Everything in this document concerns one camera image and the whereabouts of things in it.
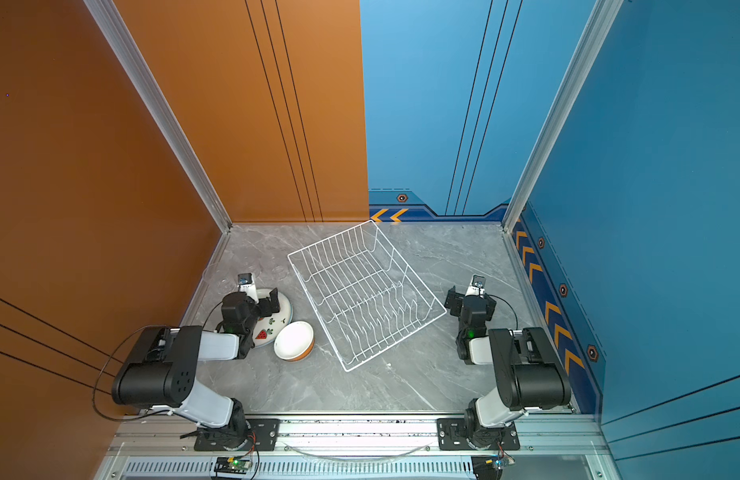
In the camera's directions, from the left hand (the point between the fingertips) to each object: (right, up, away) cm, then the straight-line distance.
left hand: (261, 287), depth 95 cm
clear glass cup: (-23, +4, +13) cm, 27 cm away
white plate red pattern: (+5, -11, -5) cm, 13 cm away
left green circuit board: (+3, -39, -24) cm, 46 cm away
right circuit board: (+64, -40, -24) cm, 79 cm away
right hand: (+65, -1, -1) cm, 65 cm away
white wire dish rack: (+33, -3, +2) cm, 33 cm away
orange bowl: (+13, -14, -8) cm, 21 cm away
